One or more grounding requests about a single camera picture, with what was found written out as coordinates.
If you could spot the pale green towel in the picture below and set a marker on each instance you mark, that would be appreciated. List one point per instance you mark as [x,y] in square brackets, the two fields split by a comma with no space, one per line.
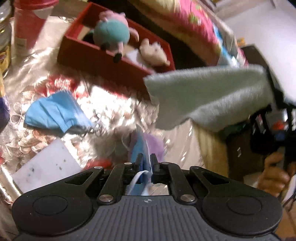
[213,97]

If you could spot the blue yellow drink can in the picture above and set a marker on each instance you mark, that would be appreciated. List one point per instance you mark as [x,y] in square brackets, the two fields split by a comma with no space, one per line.
[4,106]

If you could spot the blue face mask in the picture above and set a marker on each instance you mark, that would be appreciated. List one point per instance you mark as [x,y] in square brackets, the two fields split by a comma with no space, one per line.
[61,113]

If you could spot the clear glass jar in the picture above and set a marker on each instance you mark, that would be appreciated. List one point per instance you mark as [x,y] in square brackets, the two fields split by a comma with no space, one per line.
[5,36]

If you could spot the red cardboard box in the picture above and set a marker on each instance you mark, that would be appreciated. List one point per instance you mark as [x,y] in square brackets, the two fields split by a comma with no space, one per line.
[83,56]

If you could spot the cream mouse plush toy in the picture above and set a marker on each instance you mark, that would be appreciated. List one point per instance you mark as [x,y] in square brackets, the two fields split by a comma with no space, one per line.
[153,53]

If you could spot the red lidded travel cup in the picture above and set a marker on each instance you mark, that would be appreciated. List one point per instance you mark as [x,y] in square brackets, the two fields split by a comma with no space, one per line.
[30,17]

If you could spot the white sponge block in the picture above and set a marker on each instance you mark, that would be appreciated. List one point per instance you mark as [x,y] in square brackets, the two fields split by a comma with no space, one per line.
[53,163]

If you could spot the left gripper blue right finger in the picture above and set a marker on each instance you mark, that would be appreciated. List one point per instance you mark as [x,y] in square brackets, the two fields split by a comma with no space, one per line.
[172,175]

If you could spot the pink pig plush toy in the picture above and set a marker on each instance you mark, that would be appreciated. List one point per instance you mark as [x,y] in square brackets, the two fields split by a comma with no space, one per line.
[112,32]

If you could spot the person's right hand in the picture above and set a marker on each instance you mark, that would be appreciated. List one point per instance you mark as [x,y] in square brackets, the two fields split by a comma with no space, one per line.
[273,179]

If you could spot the rainbow knitted hat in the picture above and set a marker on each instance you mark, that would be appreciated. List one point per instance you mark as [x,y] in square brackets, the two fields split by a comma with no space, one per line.
[89,37]

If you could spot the pink floral quilt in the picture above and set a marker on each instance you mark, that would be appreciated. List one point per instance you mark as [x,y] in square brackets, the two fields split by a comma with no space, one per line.
[193,23]

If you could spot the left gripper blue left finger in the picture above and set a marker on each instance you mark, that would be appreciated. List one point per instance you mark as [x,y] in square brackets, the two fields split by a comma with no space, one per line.
[118,179]

